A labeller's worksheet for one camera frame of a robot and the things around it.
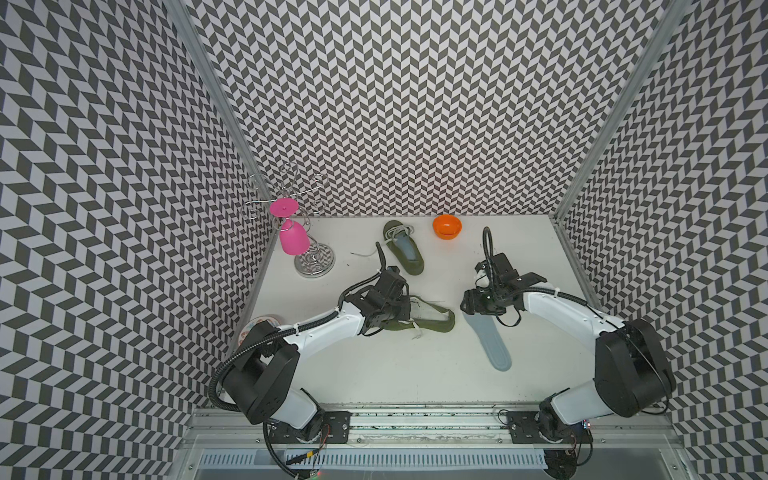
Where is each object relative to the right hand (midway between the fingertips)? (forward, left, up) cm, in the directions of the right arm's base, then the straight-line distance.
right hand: (471, 311), depth 87 cm
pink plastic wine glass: (+18, +53, +13) cm, 57 cm away
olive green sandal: (-3, +10, -2) cm, 11 cm away
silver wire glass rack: (+22, +50, -4) cm, 55 cm away
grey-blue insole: (-8, -6, -6) cm, 11 cm away
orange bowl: (+36, +3, -3) cm, 36 cm away
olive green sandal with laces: (+26, +22, +3) cm, 34 cm away
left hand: (+1, +20, +1) cm, 20 cm away
